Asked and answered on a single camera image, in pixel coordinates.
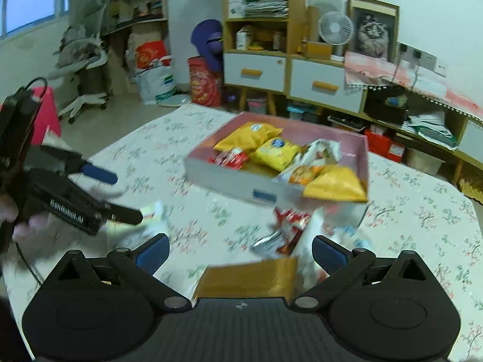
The silver foil snack packet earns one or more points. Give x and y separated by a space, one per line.
269 241

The window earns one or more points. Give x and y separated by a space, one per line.
30 3

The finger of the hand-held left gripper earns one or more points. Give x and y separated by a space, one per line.
126 215
100 173

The floral tablecloth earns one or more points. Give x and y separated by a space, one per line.
158 151

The white round fan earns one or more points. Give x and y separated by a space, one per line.
325 0

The teal lid container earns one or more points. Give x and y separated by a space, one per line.
296 113

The small white carton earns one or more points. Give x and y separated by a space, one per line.
243 37

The red and white snack packet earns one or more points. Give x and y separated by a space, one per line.
292 220

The yellow triangular snack packet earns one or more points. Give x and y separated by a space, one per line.
336 186

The white desk fan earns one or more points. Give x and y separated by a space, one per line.
336 28

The large white nut snack packet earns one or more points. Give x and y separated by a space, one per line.
311 241

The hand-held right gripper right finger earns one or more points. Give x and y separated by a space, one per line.
330 254

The black box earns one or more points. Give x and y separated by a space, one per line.
388 111

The white plastic storage bin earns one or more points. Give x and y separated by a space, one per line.
424 160

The red gift bag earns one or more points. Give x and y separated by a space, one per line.
203 81

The person's left hand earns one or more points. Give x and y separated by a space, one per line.
32 226

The black keyboard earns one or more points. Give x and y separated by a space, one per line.
345 120

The brown cardboard box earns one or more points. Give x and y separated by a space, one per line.
319 49

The white box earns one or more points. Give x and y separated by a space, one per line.
234 5

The yellow egg tray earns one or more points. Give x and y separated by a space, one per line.
471 188

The wooden bookshelf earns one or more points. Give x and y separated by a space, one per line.
143 19

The gold box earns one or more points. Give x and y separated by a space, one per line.
245 277

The grey office chair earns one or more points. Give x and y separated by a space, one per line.
81 56

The low wooden cabinet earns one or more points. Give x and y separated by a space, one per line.
426 141

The purple plush toy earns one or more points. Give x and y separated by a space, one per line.
209 41

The small red snack packet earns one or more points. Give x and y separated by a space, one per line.
230 157

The folded clothes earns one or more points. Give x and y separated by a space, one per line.
430 128

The pink stool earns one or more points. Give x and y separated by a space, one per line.
47 113

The red cardboard box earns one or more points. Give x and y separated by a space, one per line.
385 143

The tall wooden shelf cabinet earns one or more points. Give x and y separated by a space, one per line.
296 11

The red and orange sack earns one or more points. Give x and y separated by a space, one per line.
149 54

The pink and silver box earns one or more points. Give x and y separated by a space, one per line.
234 181

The clear storage box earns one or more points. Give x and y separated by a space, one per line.
256 105

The wall socket panel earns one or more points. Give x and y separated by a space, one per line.
419 54

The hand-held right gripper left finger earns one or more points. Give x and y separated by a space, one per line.
153 250

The pink table runner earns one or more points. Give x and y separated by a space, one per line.
396 71

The white plastic sack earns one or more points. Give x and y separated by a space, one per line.
156 83

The yellow blue-label snack packet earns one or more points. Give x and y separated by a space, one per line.
275 154

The orange snack packet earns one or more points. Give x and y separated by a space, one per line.
302 173

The framed cat picture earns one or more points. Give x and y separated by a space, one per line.
373 30

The stack of newspapers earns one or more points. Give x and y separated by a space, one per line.
264 5

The small white nut snack packet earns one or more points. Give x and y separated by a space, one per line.
320 151

